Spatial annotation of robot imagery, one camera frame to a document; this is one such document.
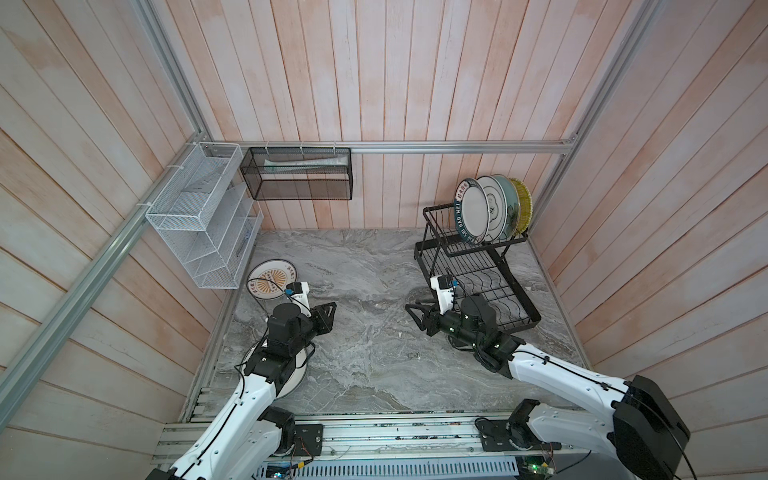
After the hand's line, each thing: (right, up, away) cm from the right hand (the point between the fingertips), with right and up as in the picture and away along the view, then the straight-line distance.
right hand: (410, 305), depth 78 cm
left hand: (-20, -2, +2) cm, 21 cm away
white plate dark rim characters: (+26, +27, +6) cm, 38 cm away
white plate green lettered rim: (+20, +27, +11) cm, 35 cm away
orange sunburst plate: (-48, +5, +27) cm, 56 cm away
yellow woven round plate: (+33, +27, +4) cm, 43 cm away
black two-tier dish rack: (+27, +8, +28) cm, 40 cm away
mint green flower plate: (+29, +27, +4) cm, 40 cm away
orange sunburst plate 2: (-32, -22, +6) cm, 39 cm away
